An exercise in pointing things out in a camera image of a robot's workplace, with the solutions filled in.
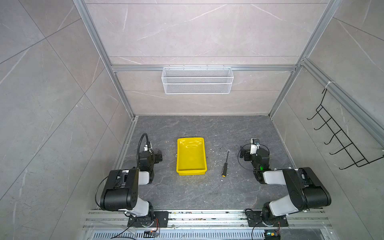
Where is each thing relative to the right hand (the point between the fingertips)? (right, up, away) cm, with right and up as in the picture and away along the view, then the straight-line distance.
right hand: (248, 145), depth 94 cm
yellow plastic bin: (-37, -8, 0) cm, 38 cm away
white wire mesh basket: (-32, +44, +7) cm, 55 cm away
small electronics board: (-56, -40, -24) cm, 73 cm away
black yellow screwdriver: (-16, -14, -3) cm, 21 cm away
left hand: (-63, -2, 0) cm, 63 cm away
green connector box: (+3, -40, -24) cm, 47 cm away
